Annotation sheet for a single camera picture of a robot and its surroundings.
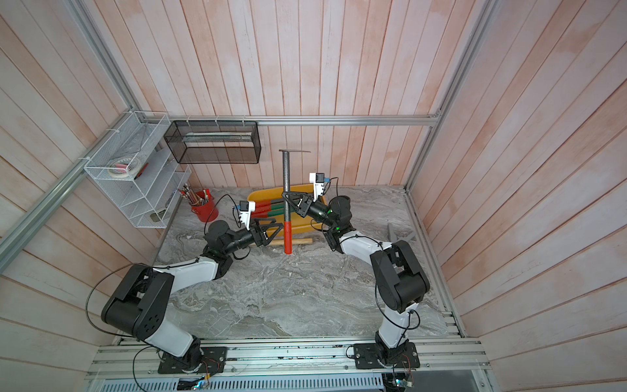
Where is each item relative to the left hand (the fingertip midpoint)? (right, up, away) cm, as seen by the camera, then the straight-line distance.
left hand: (280, 225), depth 81 cm
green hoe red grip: (-7, +6, +23) cm, 24 cm away
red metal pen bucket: (-35, +5, +25) cm, 43 cm away
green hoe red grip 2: (-9, +4, +20) cm, 23 cm away
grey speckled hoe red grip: (-8, +9, +24) cm, 26 cm away
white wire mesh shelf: (-44, +9, -3) cm, 45 cm away
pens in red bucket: (-38, +10, +17) cm, 43 cm away
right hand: (+1, +10, -4) cm, 11 cm away
